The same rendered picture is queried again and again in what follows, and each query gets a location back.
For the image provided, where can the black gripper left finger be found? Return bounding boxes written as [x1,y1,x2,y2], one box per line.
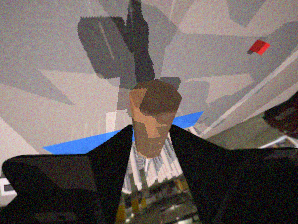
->
[2,125,133,224]

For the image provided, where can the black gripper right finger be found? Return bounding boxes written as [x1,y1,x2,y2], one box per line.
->
[169,124,298,224]

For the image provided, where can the grey flat bar with dark inlay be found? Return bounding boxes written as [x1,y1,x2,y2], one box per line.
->
[0,173,16,196]

